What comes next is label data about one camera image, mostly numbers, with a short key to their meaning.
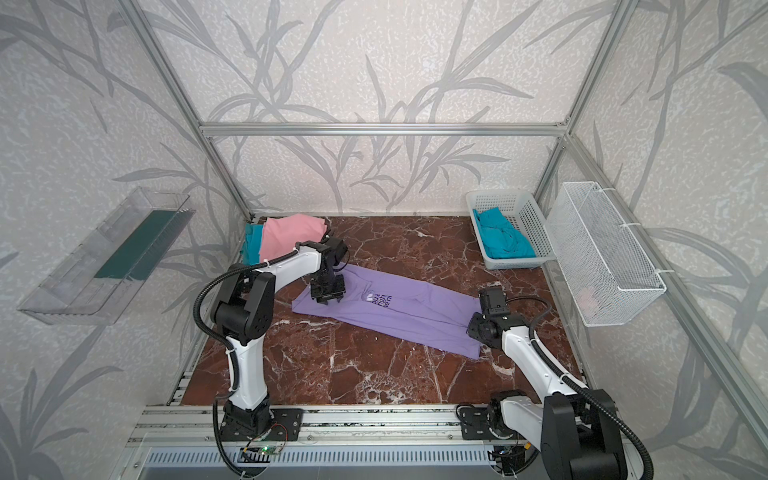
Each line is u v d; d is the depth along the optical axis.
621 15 0.71
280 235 1.08
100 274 0.64
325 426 0.75
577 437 0.40
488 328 0.63
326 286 0.83
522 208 1.17
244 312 0.53
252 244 1.05
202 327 0.51
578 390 0.42
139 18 0.72
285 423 0.74
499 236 1.08
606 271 0.61
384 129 0.96
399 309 0.94
